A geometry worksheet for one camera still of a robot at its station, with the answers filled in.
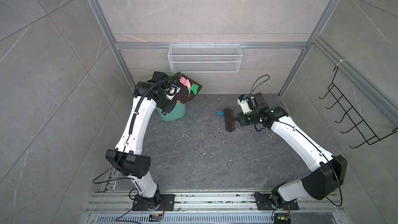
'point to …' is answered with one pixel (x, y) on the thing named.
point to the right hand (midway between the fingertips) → (239, 116)
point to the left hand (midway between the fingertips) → (168, 101)
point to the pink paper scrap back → (185, 82)
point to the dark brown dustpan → (184, 97)
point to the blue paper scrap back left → (219, 113)
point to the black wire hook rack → (360, 126)
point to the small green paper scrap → (194, 88)
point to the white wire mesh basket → (205, 58)
